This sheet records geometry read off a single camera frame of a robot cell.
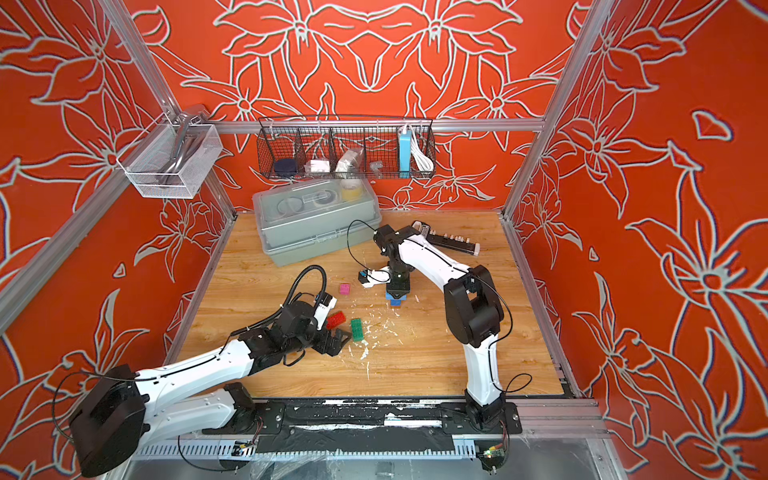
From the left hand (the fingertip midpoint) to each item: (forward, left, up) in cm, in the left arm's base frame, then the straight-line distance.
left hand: (340, 327), depth 82 cm
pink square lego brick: (+16, +2, -6) cm, 17 cm away
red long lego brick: (+5, +3, -6) cm, 8 cm away
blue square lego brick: (+12, -15, -6) cm, 20 cm away
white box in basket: (+38, +10, +27) cm, 47 cm away
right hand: (+14, -14, 0) cm, 20 cm away
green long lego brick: (+2, -4, -5) cm, 7 cm away
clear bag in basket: (+41, +1, +25) cm, 48 cm away
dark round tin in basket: (+45, +23, +21) cm, 55 cm away
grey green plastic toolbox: (+29, +10, +12) cm, 33 cm away
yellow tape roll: (+48, +3, +10) cm, 49 cm away
